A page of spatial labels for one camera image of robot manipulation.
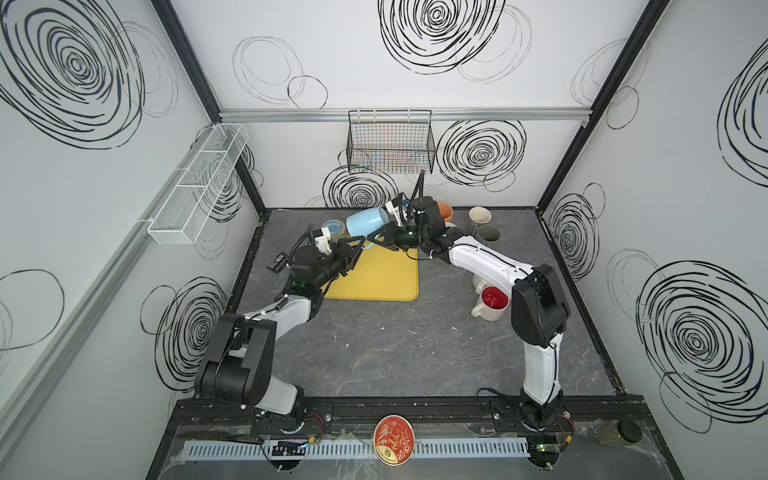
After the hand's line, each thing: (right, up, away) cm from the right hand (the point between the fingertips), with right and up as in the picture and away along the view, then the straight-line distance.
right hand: (363, 239), depth 81 cm
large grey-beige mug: (+41, +2, +20) cm, 46 cm away
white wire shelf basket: (-44, +8, -6) cm, 46 cm away
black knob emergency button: (+59, -41, -18) cm, 74 cm away
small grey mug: (+40, +9, +26) cm, 48 cm away
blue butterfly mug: (-11, +3, +18) cm, 21 cm away
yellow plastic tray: (+4, -12, +22) cm, 26 cm away
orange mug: (+28, +10, +27) cm, 40 cm away
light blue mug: (0, +5, +3) cm, 5 cm away
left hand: (+1, -1, 0) cm, 2 cm away
